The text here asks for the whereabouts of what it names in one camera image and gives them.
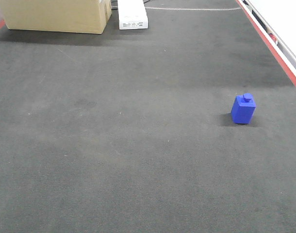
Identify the long white carton box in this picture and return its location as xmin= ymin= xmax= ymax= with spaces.
xmin=117 ymin=0 xmax=149 ymax=30

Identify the long dark grey belt conveyor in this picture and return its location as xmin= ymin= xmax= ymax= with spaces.
xmin=0 ymin=0 xmax=296 ymax=233

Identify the small blue block with knob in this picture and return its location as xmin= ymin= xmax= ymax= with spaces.
xmin=230 ymin=93 xmax=257 ymax=125

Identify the large brown cardboard box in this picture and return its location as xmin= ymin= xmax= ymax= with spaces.
xmin=0 ymin=0 xmax=113 ymax=34

